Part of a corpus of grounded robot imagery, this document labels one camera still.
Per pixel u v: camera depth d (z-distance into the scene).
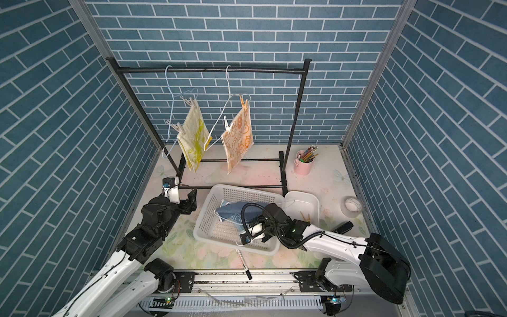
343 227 0.87
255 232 0.67
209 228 0.86
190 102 0.81
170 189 0.61
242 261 0.79
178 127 0.71
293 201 0.91
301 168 1.02
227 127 0.74
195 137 0.87
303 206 0.92
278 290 0.74
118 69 0.61
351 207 0.95
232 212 0.89
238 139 0.92
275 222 0.60
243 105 0.84
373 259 0.42
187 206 0.66
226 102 1.01
